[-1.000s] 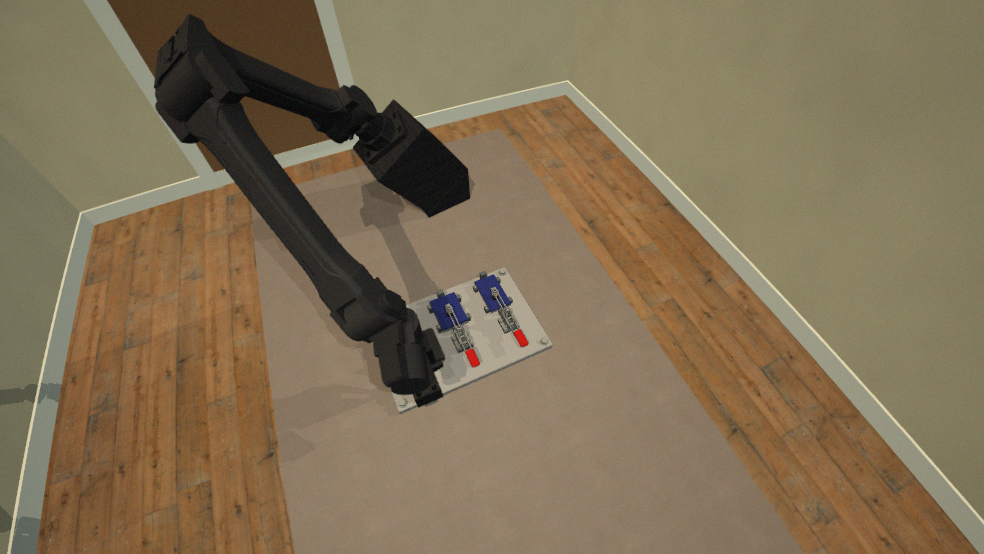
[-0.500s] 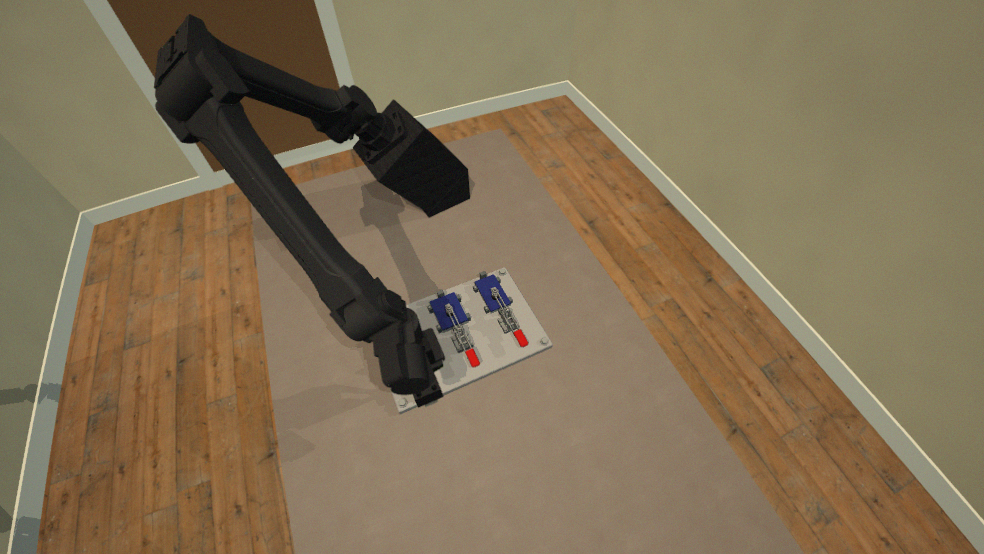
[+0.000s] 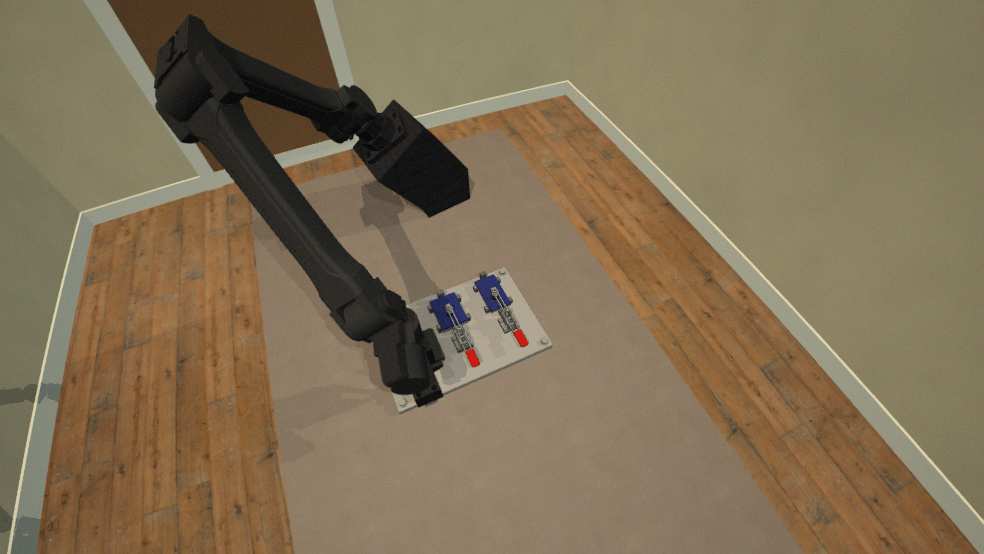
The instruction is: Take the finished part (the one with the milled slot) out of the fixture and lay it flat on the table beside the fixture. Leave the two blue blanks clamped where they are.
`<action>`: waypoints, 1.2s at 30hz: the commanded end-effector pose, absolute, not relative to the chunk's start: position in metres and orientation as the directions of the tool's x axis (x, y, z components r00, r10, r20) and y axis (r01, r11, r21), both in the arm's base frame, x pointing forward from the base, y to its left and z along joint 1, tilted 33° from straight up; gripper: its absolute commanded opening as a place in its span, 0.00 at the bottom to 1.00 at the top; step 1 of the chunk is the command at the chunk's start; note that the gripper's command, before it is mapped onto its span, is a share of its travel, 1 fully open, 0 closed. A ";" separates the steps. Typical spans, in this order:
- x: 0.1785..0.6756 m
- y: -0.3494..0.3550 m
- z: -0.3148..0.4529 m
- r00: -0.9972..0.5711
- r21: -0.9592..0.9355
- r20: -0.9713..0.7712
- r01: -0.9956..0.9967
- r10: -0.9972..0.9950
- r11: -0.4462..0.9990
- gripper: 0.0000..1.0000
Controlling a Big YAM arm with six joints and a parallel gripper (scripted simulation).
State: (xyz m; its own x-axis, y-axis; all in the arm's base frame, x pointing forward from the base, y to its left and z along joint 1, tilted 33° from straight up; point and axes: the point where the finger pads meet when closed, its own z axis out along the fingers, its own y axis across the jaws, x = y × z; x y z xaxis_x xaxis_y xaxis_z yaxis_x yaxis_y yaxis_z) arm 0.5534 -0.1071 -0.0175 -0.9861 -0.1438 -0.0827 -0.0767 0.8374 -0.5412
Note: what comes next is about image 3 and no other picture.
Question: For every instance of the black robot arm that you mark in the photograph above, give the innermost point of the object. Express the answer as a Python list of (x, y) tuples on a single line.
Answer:
[(221, 125)]

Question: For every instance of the grey toggle clamp with red handle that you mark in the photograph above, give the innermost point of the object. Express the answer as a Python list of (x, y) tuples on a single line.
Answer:
[(507, 325)]

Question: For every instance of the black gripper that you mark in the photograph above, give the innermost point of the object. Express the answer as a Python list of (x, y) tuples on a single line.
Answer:
[(437, 350)]

